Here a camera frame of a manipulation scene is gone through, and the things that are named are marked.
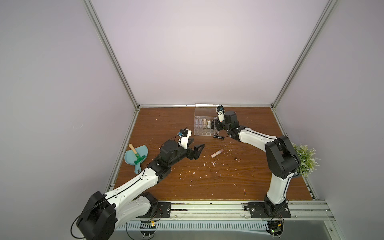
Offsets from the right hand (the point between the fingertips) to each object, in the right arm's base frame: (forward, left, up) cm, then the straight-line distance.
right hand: (219, 115), depth 95 cm
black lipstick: (-1, +4, -8) cm, 9 cm away
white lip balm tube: (0, +6, -10) cm, 12 cm away
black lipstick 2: (-8, -1, -14) cm, 16 cm away
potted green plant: (-31, -42, +1) cm, 52 cm away
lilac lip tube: (+2, +15, -8) cm, 17 cm away
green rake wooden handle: (-26, +50, -12) cm, 57 cm away
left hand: (-25, +11, +6) cm, 28 cm away
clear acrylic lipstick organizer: (+6, +6, -6) cm, 10 cm away
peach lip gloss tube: (-20, +1, -13) cm, 24 cm away
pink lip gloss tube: (0, +9, -7) cm, 12 cm away
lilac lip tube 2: (+1, +12, -9) cm, 15 cm away
